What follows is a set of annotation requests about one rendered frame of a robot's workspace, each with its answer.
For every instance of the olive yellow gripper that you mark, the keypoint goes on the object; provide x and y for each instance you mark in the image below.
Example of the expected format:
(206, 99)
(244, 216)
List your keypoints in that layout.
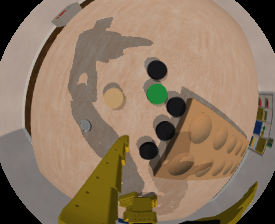
(97, 200)

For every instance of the black disc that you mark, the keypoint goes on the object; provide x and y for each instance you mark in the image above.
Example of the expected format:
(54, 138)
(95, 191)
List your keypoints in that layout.
(165, 130)
(156, 70)
(148, 150)
(176, 106)

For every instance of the green disc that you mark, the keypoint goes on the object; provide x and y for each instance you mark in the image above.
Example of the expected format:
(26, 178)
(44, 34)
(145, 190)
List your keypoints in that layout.
(157, 94)

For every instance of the beige disc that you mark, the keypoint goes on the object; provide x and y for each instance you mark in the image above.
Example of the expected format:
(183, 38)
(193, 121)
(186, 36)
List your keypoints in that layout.
(113, 98)

